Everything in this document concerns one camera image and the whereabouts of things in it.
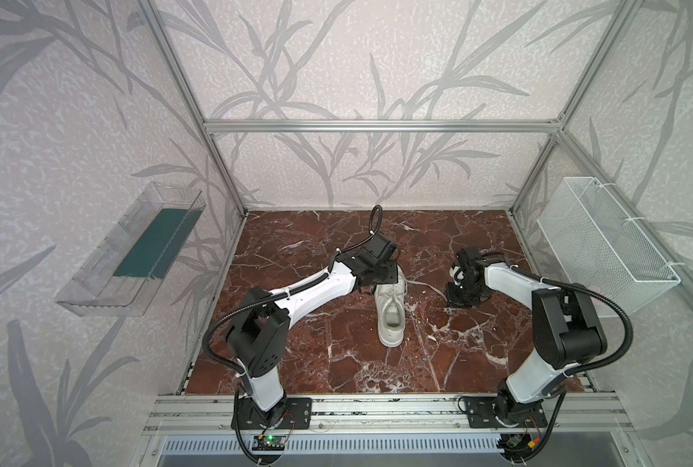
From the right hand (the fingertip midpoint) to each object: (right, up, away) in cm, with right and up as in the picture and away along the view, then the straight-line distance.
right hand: (448, 294), depth 94 cm
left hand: (-18, +11, -8) cm, 22 cm away
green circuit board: (-51, -32, -23) cm, 65 cm away
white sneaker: (-20, -2, -9) cm, 22 cm away
